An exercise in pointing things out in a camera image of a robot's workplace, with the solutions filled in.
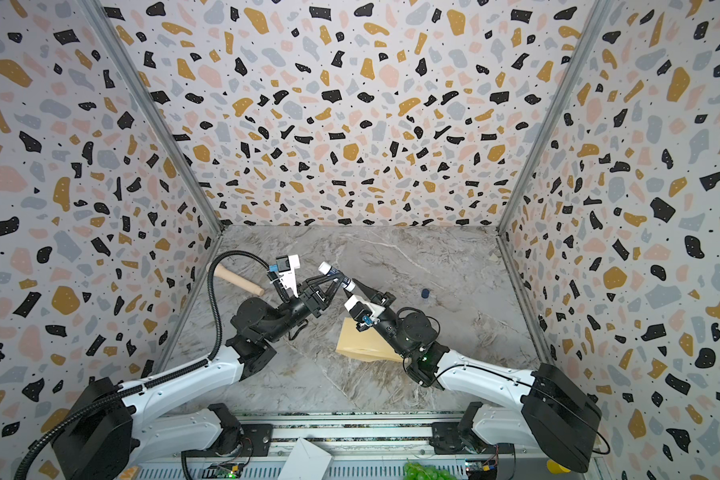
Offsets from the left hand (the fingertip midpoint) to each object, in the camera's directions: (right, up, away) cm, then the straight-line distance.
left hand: (341, 274), depth 64 cm
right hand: (+2, -1, +3) cm, 4 cm away
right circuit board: (+32, -48, +8) cm, 58 cm away
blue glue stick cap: (+24, -9, +38) cm, 46 cm away
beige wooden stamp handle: (-48, -2, +40) cm, 63 cm away
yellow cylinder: (+35, -28, -19) cm, 48 cm away
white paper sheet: (-8, -43, +4) cm, 44 cm away
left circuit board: (-29, -47, +6) cm, 55 cm away
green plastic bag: (+17, -44, +2) cm, 47 cm away
